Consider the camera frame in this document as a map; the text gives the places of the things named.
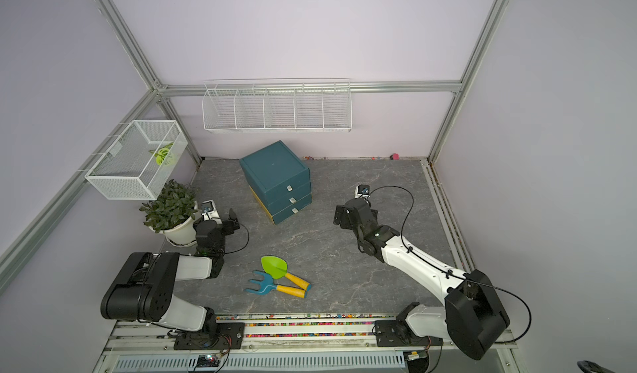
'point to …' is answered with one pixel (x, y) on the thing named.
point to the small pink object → (396, 157)
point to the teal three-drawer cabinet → (279, 179)
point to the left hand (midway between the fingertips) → (220, 212)
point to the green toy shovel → (277, 268)
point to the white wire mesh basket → (139, 162)
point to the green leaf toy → (161, 152)
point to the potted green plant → (172, 213)
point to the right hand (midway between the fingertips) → (348, 207)
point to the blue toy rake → (268, 283)
